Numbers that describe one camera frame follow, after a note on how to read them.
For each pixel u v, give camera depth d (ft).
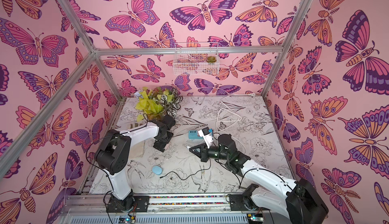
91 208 2.41
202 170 2.79
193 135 3.12
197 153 2.33
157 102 3.07
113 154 1.62
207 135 2.21
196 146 2.33
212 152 2.18
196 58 3.12
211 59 3.03
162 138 2.55
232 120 3.48
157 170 2.74
